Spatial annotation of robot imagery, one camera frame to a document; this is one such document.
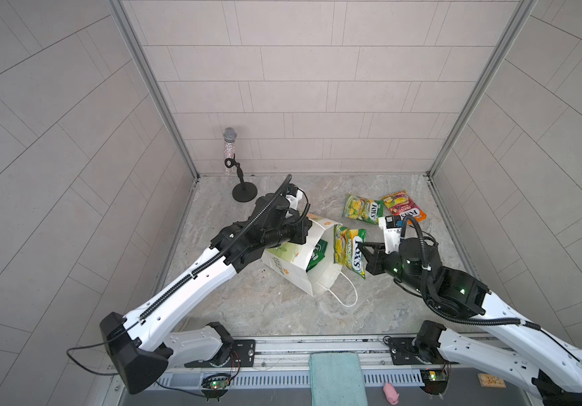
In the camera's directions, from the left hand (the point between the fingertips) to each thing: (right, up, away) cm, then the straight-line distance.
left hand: (316, 222), depth 68 cm
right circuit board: (+32, -43, 0) cm, 54 cm away
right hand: (+11, -7, -1) cm, 13 cm away
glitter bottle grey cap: (-29, +28, +19) cm, 45 cm away
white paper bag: (-8, -12, +4) cm, 15 cm away
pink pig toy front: (+19, -44, -4) cm, 48 cm away
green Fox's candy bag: (+23, +1, +34) cm, 41 cm away
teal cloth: (+5, -42, -1) cm, 42 cm away
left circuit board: (-26, -42, -4) cm, 50 cm away
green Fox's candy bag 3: (+1, -13, +17) cm, 21 cm away
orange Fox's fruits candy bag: (+36, +4, +34) cm, 50 cm away
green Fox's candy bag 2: (+9, -8, +1) cm, 12 cm away
